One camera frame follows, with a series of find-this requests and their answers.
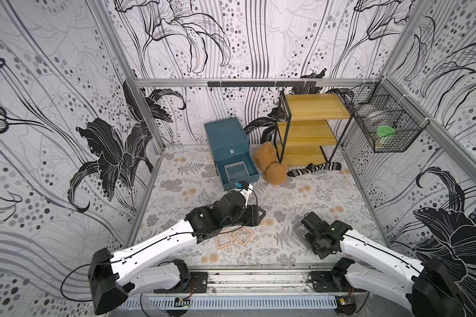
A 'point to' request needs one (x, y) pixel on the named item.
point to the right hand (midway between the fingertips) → (306, 241)
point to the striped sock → (313, 168)
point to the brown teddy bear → (266, 160)
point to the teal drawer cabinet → (230, 142)
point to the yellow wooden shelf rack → (303, 136)
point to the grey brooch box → (237, 170)
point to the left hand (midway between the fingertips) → (262, 219)
